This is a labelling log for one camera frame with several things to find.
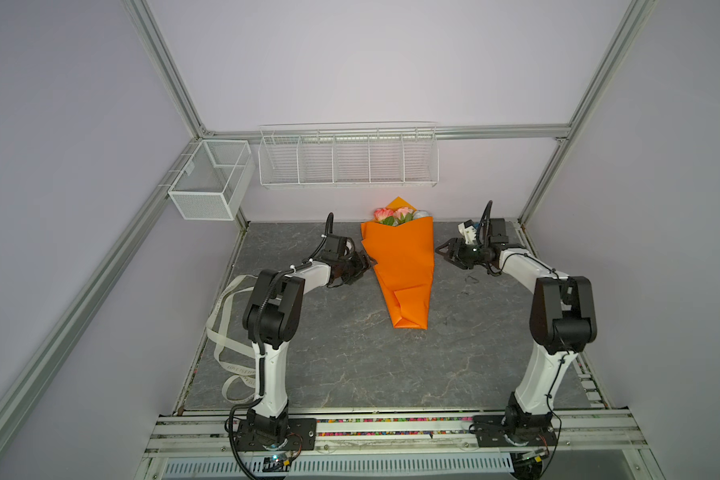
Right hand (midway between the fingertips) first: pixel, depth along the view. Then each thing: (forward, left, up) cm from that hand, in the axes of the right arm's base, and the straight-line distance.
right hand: (441, 255), depth 96 cm
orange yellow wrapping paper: (+4, +11, -11) cm, 16 cm away
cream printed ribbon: (-32, +65, -10) cm, 73 cm away
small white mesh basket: (+21, +77, +13) cm, 81 cm away
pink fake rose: (+24, +19, -4) cm, 31 cm away
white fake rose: (+27, +3, -7) cm, 28 cm away
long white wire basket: (+28, +30, +20) cm, 46 cm away
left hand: (-2, +22, -5) cm, 22 cm away
